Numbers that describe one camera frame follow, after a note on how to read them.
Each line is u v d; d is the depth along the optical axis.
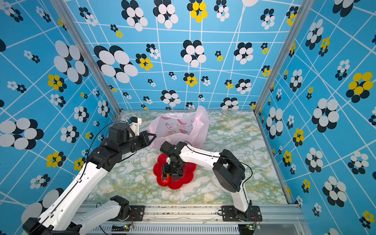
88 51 0.86
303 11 0.69
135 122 0.64
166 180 0.80
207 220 0.72
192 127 0.68
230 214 0.74
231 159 0.49
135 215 0.73
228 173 0.47
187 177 0.80
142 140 0.62
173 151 0.63
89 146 0.91
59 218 0.38
